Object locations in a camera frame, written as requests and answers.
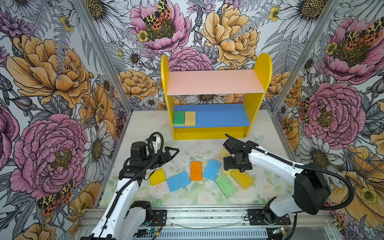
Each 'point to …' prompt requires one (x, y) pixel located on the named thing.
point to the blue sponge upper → (212, 169)
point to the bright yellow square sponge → (157, 177)
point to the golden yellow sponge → (243, 179)
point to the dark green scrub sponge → (178, 118)
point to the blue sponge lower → (178, 181)
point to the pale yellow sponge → (190, 118)
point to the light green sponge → (226, 185)
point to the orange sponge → (196, 171)
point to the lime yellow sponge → (228, 172)
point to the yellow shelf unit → (220, 121)
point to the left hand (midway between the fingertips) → (174, 158)
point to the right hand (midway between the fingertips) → (236, 171)
